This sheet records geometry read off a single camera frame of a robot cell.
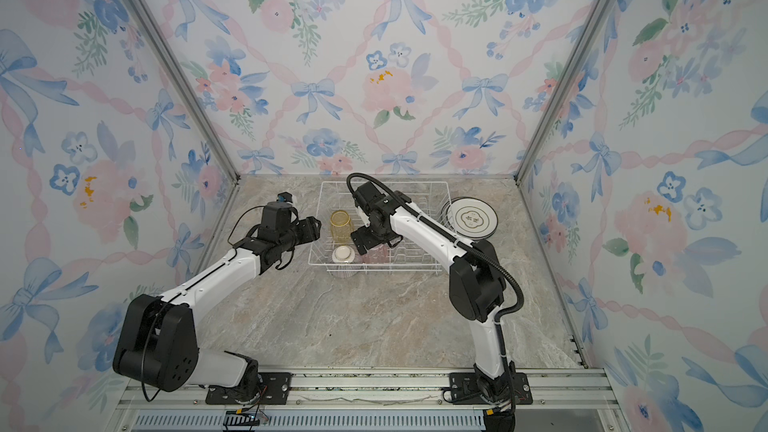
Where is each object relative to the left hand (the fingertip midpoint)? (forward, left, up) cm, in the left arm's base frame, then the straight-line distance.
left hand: (313, 221), depth 88 cm
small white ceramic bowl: (-7, -9, -8) cm, 13 cm away
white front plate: (+11, -51, -12) cm, 53 cm away
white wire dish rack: (-7, -27, -9) cm, 30 cm away
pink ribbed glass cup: (-7, -19, -8) cm, 21 cm away
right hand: (-3, -17, -4) cm, 18 cm away
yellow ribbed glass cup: (+3, -7, -6) cm, 10 cm away
